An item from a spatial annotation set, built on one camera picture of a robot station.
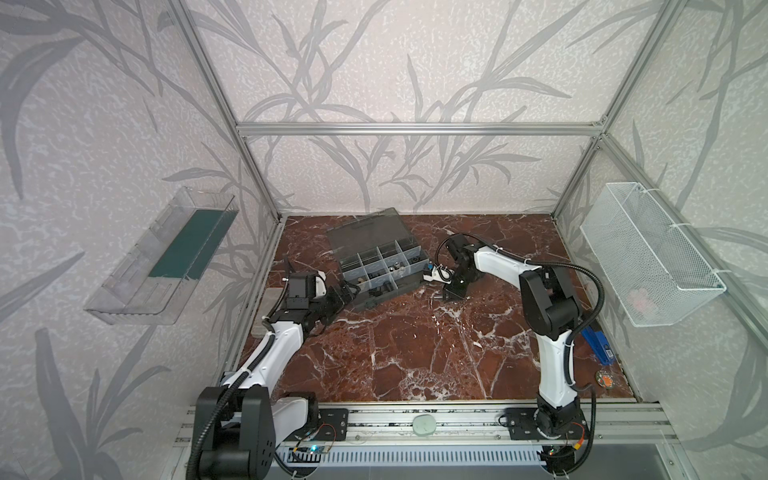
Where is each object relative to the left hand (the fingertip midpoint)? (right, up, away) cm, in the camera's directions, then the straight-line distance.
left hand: (355, 286), depth 86 cm
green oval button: (+19, -32, -13) cm, 39 cm away
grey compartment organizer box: (+6, +9, +17) cm, 20 cm away
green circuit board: (-10, -39, -13) cm, 42 cm away
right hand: (+29, -2, +14) cm, 32 cm away
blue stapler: (+70, -16, -2) cm, 72 cm away
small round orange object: (+69, -25, -5) cm, 73 cm away
